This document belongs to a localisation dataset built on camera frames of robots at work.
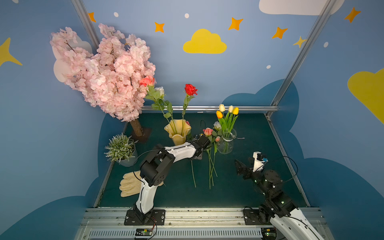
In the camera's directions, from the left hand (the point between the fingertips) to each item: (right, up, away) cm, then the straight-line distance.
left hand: (195, 151), depth 98 cm
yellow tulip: (+23, +25, -14) cm, 37 cm away
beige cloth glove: (-37, -17, -14) cm, 43 cm away
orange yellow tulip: (+13, +23, -17) cm, 32 cm away
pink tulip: (+16, +7, +6) cm, 18 cm away
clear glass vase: (+21, +3, +7) cm, 23 cm away
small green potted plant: (-41, +4, -16) cm, 44 cm away
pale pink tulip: (+15, +27, -14) cm, 34 cm away
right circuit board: (+37, -37, -25) cm, 58 cm away
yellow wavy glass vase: (-11, +15, -7) cm, 19 cm away
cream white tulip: (+21, +21, -10) cm, 31 cm away
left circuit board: (-26, -35, -26) cm, 51 cm away
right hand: (+26, 0, -20) cm, 33 cm away
